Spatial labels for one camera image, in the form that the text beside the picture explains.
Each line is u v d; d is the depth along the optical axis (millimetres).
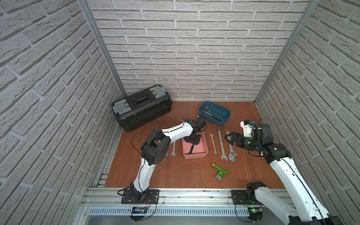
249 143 619
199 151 897
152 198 739
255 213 700
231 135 665
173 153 897
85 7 698
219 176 792
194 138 829
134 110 911
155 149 525
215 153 894
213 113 1104
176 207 722
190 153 897
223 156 887
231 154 888
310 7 696
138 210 725
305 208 387
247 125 670
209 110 1132
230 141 657
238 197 740
